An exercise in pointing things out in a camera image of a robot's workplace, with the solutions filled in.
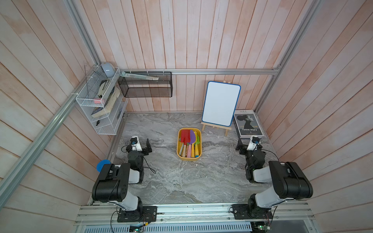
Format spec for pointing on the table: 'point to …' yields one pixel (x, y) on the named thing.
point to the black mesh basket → (132, 87)
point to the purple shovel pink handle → (192, 139)
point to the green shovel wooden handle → (198, 141)
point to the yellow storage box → (199, 131)
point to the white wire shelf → (108, 124)
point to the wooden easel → (226, 128)
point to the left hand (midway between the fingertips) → (141, 141)
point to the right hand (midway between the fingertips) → (246, 138)
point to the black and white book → (248, 124)
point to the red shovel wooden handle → (184, 150)
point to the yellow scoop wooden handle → (181, 149)
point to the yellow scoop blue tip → (196, 152)
